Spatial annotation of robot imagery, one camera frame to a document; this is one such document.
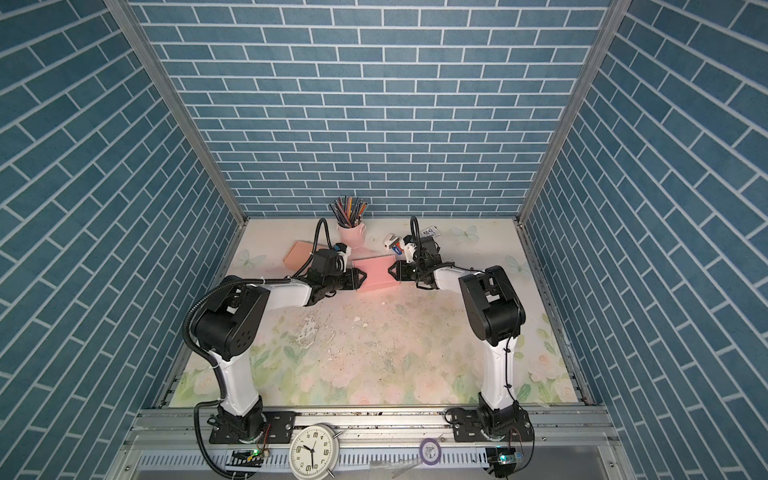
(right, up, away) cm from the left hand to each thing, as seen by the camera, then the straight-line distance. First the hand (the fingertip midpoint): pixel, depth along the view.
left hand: (363, 275), depth 99 cm
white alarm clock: (-7, -37, -31) cm, 49 cm away
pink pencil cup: (-5, +13, +9) cm, 17 cm away
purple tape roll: (+19, -41, -29) cm, 54 cm away
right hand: (+9, +2, +2) cm, 10 cm away
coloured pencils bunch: (-7, +22, +9) cm, 25 cm away
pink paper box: (+4, +2, +1) cm, 5 cm away
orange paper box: (-24, +6, +6) cm, 26 cm away
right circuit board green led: (+37, -41, -28) cm, 62 cm away
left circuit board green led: (-25, -42, -27) cm, 56 cm away
